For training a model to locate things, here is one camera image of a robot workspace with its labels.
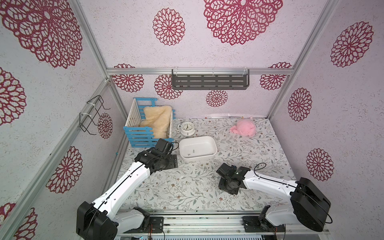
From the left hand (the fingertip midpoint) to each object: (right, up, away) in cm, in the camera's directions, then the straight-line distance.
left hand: (169, 163), depth 80 cm
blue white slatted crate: (-21, +14, +20) cm, 32 cm away
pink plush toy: (+50, +20, +26) cm, 60 cm away
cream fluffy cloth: (-12, +27, +29) cm, 41 cm away
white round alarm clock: (+9, +19, +30) cm, 37 cm away
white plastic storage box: (+16, +6, +25) cm, 31 cm away
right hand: (+30, -15, +5) cm, 34 cm away
